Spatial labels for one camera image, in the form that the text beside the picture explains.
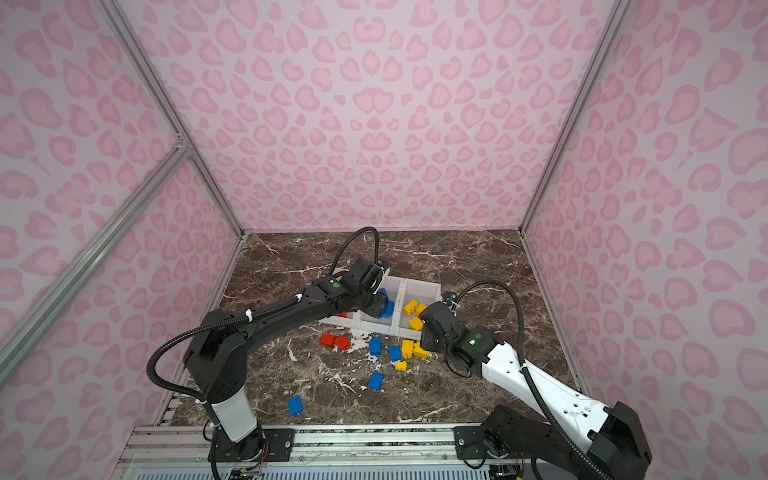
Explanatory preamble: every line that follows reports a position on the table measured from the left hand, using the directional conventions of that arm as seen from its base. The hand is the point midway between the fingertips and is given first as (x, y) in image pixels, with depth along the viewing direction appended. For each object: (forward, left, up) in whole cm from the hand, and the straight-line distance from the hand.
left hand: (381, 294), depth 87 cm
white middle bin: (+4, -4, -4) cm, 7 cm away
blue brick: (-21, +2, -12) cm, 24 cm away
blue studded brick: (0, -1, -9) cm, 9 cm away
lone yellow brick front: (0, -9, -9) cm, 13 cm away
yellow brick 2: (-13, -7, -9) cm, 17 cm away
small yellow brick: (-17, -5, -12) cm, 22 cm away
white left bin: (-4, +8, -8) cm, 12 cm away
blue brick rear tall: (-11, +2, -13) cm, 17 cm away
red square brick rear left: (-8, +17, -13) cm, 23 cm away
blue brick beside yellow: (-13, -4, -12) cm, 18 cm away
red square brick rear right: (-9, +12, -12) cm, 20 cm away
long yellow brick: (-5, -10, -11) cm, 16 cm away
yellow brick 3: (-14, -11, -10) cm, 20 cm away
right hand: (-13, -13, 0) cm, 18 cm away
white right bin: (+4, -13, -7) cm, 15 cm away
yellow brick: (+1, -12, -10) cm, 16 cm away
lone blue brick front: (-26, +23, -13) cm, 38 cm away
